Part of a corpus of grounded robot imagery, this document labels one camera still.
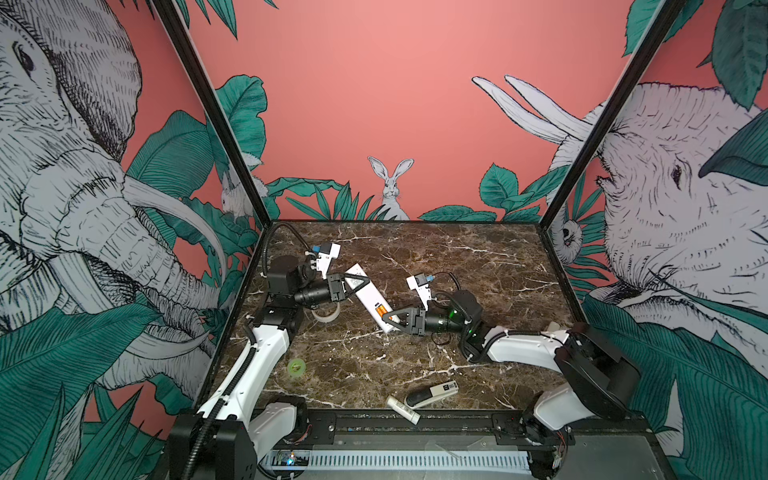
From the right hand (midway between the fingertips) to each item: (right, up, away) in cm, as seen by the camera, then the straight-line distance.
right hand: (384, 321), depth 69 cm
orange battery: (-1, +2, +1) cm, 3 cm away
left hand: (-4, +9, 0) cm, 10 cm away
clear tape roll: (-18, -5, +24) cm, 30 cm away
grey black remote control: (+10, -21, +6) cm, 24 cm away
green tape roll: (-26, -17, +15) cm, 34 cm away
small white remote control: (+5, -25, +6) cm, 26 cm away
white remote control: (-3, +6, +1) cm, 7 cm away
